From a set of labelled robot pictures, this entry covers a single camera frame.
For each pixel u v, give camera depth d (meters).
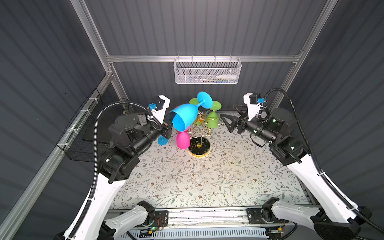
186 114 0.51
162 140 1.03
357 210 0.37
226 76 0.92
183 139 0.79
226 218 0.75
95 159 0.37
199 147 0.99
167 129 0.45
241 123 0.50
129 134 0.36
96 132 0.37
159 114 0.42
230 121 0.52
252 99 0.48
